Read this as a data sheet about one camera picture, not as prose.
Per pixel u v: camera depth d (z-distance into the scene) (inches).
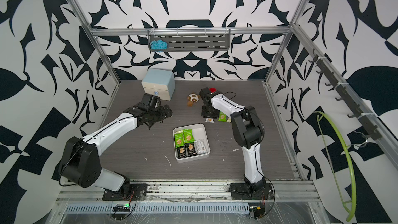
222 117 38.1
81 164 16.7
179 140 34.4
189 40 36.9
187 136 35.2
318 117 28.0
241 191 28.9
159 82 39.1
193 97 42.2
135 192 29.0
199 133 36.3
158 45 36.0
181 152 32.9
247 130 21.3
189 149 33.4
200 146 34.3
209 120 37.0
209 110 32.8
